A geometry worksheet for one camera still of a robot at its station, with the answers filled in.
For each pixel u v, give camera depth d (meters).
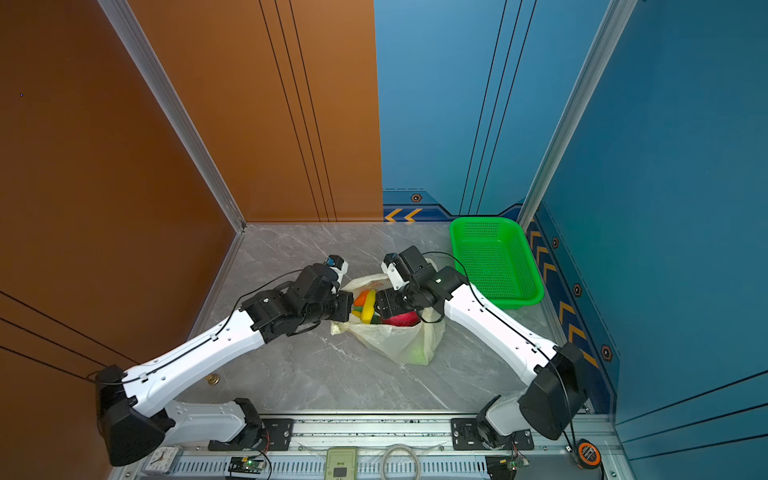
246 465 0.71
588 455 0.68
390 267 0.70
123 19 0.70
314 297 0.56
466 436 0.72
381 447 0.72
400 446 0.71
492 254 1.15
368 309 0.85
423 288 0.54
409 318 0.86
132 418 0.38
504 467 0.70
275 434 0.74
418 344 0.79
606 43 0.74
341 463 0.68
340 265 0.67
